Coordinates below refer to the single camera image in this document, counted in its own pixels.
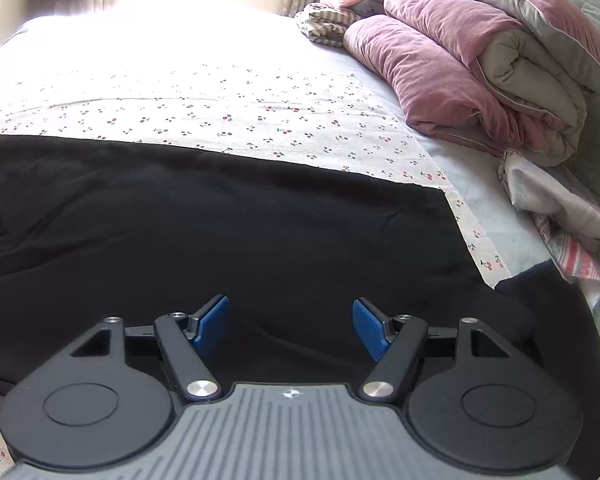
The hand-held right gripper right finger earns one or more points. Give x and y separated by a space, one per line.
370 327

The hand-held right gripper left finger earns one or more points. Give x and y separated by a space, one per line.
210 322

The black pants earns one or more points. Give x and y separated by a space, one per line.
230 240

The dark knit garment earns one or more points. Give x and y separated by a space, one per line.
570 340

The cherry print bed sheet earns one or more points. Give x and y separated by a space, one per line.
230 105

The white pink printed cloth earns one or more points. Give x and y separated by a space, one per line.
555 210

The light blue bed sheet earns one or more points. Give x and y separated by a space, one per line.
360 75

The purple grey folded quilt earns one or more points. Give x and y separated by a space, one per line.
430 60

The striped folded cloth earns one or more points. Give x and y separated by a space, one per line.
322 25

